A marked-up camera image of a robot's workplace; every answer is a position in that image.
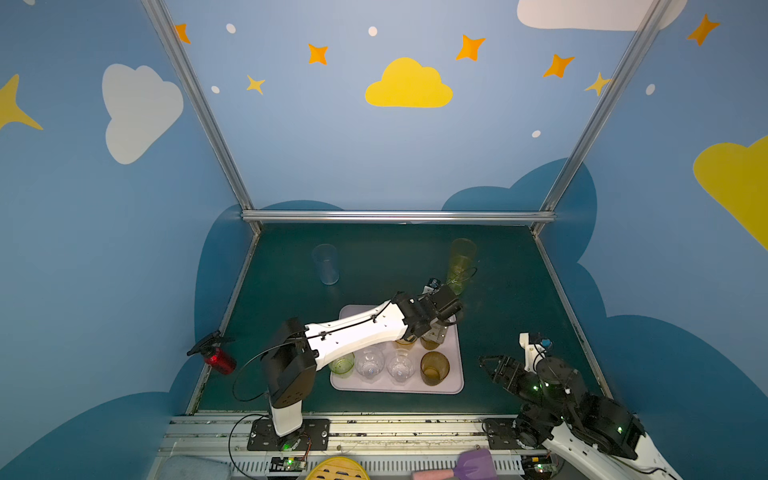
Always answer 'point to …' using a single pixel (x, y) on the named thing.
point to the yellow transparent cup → (403, 345)
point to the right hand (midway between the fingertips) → (489, 360)
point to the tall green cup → (460, 271)
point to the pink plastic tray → (451, 386)
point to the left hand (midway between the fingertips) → (430, 323)
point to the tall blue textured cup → (326, 259)
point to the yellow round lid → (339, 468)
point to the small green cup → (343, 367)
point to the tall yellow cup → (462, 254)
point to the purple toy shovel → (476, 464)
